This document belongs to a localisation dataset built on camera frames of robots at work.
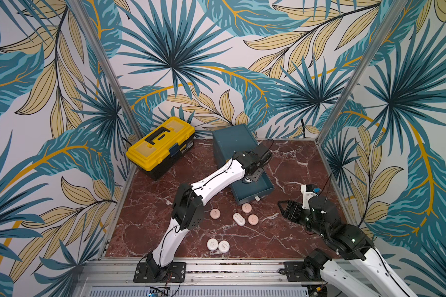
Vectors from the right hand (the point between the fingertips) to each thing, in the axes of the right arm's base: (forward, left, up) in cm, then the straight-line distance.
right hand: (282, 204), depth 72 cm
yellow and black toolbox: (+33, +53, -1) cm, 62 cm away
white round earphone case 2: (-10, +23, -17) cm, 31 cm away
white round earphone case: (-9, +28, -18) cm, 34 cm away
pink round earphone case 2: (+7, +12, -18) cm, 22 cm away
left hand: (+18, +10, -4) cm, 21 cm away
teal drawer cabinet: (+32, +20, +4) cm, 37 cm away
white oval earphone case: (+1, +16, -17) cm, 24 cm away
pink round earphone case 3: (+1, +9, -18) cm, 20 cm away
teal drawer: (+10, +13, -8) cm, 18 cm away
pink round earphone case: (+5, +27, -18) cm, 32 cm away
